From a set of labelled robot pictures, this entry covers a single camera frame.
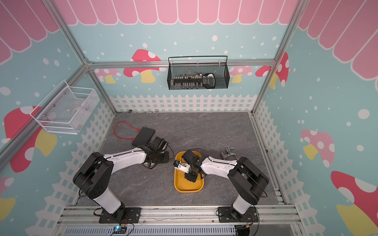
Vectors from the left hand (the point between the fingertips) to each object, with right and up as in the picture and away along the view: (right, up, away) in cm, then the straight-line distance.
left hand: (167, 160), depth 92 cm
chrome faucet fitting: (+40, +5, +4) cm, 40 cm away
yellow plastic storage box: (+9, -12, -7) cm, 17 cm away
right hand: (+14, -7, -4) cm, 16 cm away
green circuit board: (-20, -30, -20) cm, 41 cm away
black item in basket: (+26, +50, -2) cm, 56 cm away
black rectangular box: (-20, +14, +14) cm, 28 cm away
